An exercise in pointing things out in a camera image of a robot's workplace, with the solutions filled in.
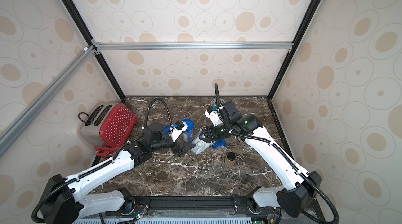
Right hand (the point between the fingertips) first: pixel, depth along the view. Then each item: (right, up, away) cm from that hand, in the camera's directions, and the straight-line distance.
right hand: (210, 133), depth 72 cm
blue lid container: (-5, -5, -1) cm, 7 cm away
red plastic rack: (-62, -13, +21) cm, 67 cm away
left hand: (-8, -3, +1) cm, 8 cm away
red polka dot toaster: (-55, +3, +13) cm, 57 cm away
